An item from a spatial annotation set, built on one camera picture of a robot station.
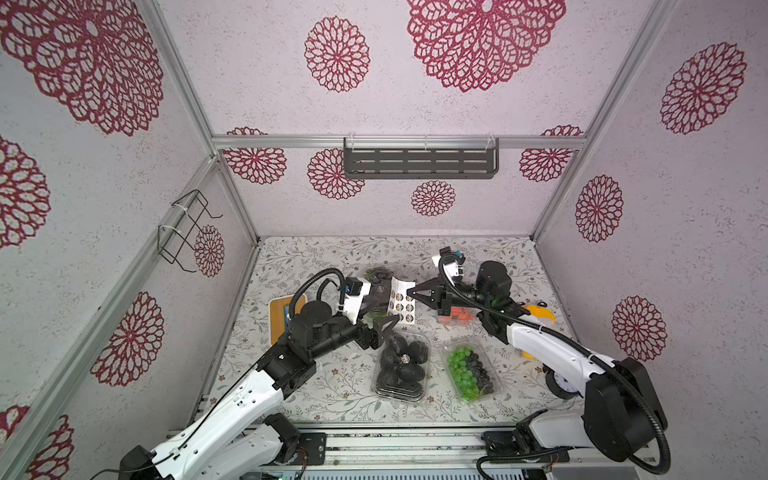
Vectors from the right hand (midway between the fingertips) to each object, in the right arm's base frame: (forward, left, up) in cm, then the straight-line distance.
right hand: (407, 293), depth 70 cm
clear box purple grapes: (-1, +7, -2) cm, 8 cm away
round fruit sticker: (-8, 0, -20) cm, 21 cm away
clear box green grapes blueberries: (-9, -18, -23) cm, 31 cm away
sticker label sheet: (-1, +2, -3) cm, 3 cm away
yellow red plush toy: (+10, -42, -24) cm, 49 cm away
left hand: (-4, +5, -2) cm, 7 cm away
